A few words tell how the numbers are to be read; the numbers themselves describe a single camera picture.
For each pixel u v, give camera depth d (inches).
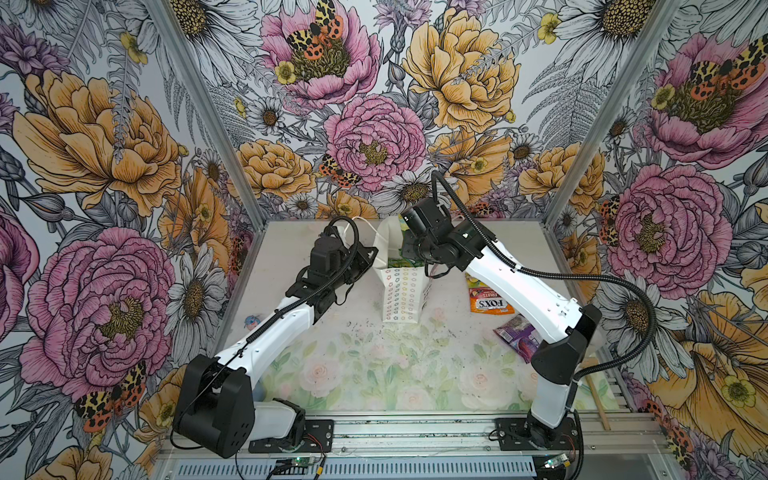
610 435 29.9
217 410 16.2
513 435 27.0
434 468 25.6
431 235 21.4
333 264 25.4
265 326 19.6
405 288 32.7
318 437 28.9
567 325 17.6
